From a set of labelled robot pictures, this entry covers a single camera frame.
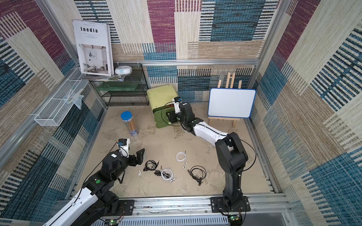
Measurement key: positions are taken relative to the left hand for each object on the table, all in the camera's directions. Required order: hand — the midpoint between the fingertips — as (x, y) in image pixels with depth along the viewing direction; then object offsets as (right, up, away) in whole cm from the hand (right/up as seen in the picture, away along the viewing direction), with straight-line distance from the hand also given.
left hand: (136, 148), depth 78 cm
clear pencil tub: (-9, +17, +10) cm, 22 cm away
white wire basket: (-39, +18, -8) cm, 44 cm away
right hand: (+16, +21, +11) cm, 29 cm away
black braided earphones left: (+6, -12, +9) cm, 17 cm away
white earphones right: (+24, -5, +13) cm, 28 cm away
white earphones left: (+16, -16, +6) cm, 23 cm away
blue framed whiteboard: (+57, +27, +18) cm, 66 cm away
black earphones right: (+34, -16, +7) cm, 38 cm away
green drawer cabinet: (+10, +29, +17) cm, 35 cm away
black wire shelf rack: (-14, +35, +16) cm, 41 cm away
